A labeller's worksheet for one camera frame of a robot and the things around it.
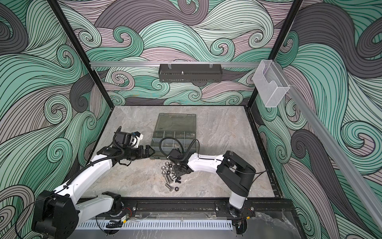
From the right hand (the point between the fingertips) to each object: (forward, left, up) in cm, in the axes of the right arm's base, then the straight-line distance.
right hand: (180, 170), depth 87 cm
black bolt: (-7, +1, +2) cm, 7 cm away
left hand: (+6, +17, +12) cm, 22 cm away
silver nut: (+1, +11, +1) cm, 11 cm away
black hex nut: (-10, +1, +1) cm, 11 cm away
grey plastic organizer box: (+25, +6, +5) cm, 26 cm away
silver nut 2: (-2, +10, +1) cm, 10 cm away
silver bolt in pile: (-5, +8, +1) cm, 9 cm away
